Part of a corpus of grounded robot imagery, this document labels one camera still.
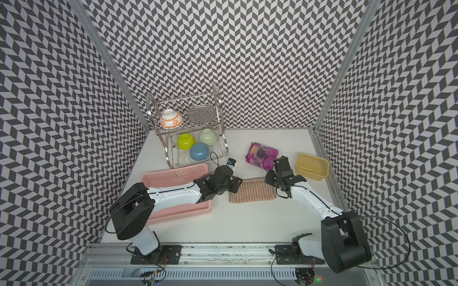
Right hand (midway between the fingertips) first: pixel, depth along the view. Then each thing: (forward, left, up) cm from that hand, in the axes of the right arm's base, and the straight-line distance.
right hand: (269, 180), depth 88 cm
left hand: (-1, +15, +1) cm, 15 cm away
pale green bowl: (+27, +33, +4) cm, 42 cm away
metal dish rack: (+19, +38, +19) cm, 47 cm away
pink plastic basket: (+4, +49, -3) cm, 49 cm away
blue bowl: (+19, +38, -1) cm, 43 cm away
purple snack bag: (+16, +2, -1) cm, 16 cm away
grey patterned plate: (+21, +32, +25) cm, 46 cm away
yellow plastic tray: (+12, -27, -8) cm, 30 cm away
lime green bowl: (+23, +45, +4) cm, 51 cm away
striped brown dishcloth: (-2, +9, -6) cm, 11 cm away
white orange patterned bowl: (+17, +45, +26) cm, 55 cm away
